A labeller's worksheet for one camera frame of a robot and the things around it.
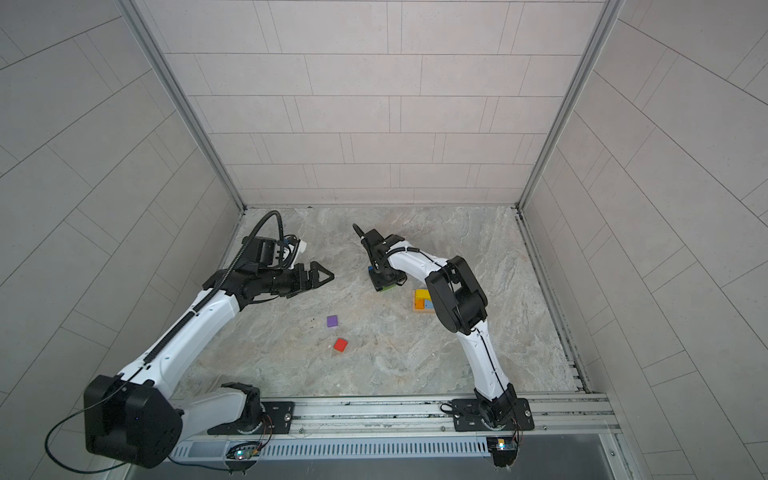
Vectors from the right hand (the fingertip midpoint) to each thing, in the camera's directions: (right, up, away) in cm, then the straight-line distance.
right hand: (384, 283), depth 97 cm
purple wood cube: (-15, -9, -10) cm, 20 cm away
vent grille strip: (-38, -33, -28) cm, 58 cm away
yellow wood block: (+12, -2, -8) cm, 15 cm away
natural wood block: (+12, -7, -9) cm, 16 cm away
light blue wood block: (+11, +3, -40) cm, 41 cm away
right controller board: (+29, -33, -29) cm, 53 cm away
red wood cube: (-11, -14, -15) cm, 24 cm away
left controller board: (-29, -30, -33) cm, 53 cm away
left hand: (-13, +6, -21) cm, 25 cm away
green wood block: (+2, +1, -10) cm, 11 cm away
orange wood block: (+11, -5, -9) cm, 15 cm away
